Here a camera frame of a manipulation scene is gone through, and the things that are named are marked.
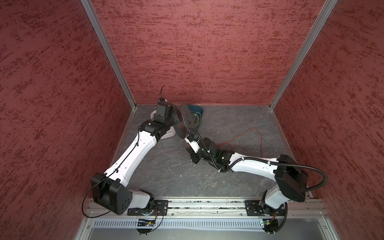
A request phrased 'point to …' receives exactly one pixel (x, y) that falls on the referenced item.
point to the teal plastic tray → (197, 110)
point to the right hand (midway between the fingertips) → (186, 152)
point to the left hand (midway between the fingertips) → (175, 118)
